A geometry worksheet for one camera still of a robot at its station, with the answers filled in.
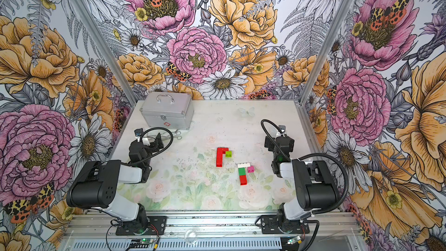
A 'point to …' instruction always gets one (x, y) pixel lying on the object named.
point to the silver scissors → (167, 134)
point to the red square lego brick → (219, 160)
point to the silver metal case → (173, 110)
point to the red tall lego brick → (243, 180)
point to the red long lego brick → (222, 150)
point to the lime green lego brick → (229, 154)
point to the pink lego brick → (251, 169)
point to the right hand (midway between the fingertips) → (277, 138)
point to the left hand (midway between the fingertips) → (152, 139)
